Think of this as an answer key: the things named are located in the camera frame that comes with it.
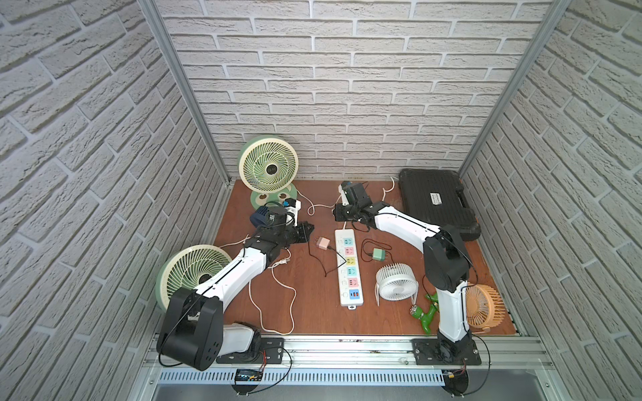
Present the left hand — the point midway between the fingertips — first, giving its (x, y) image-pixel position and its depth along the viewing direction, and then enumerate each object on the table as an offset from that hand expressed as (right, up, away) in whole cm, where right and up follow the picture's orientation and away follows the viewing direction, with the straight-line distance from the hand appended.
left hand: (307, 220), depth 85 cm
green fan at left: (-35, -13, -13) cm, 39 cm away
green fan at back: (-15, +19, +6) cm, 25 cm away
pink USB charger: (+5, -10, +12) cm, 16 cm away
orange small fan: (+54, -25, -13) cm, 61 cm away
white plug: (-9, -16, +6) cm, 20 cm away
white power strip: (+15, -20, +2) cm, 25 cm away
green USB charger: (+27, -13, +7) cm, 31 cm away
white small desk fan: (+29, -18, -9) cm, 35 cm away
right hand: (+11, +3, +10) cm, 15 cm away
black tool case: (+55, +9, +19) cm, 58 cm away
